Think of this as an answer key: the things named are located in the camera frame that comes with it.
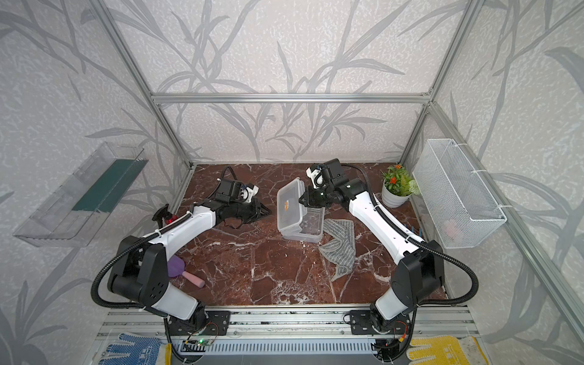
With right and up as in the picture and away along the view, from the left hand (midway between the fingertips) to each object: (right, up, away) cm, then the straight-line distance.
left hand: (271, 212), depth 85 cm
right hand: (+11, +6, -6) cm, 14 cm away
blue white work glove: (-35, -40, -16) cm, 56 cm away
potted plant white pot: (+51, +10, +8) cm, 53 cm away
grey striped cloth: (+28, -16, +4) cm, 32 cm away
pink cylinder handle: (-28, -24, -3) cm, 37 cm away
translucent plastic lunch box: (+16, -8, +12) cm, 21 cm away
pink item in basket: (+61, -4, -12) cm, 62 cm away
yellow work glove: (+56, -40, -16) cm, 71 cm away
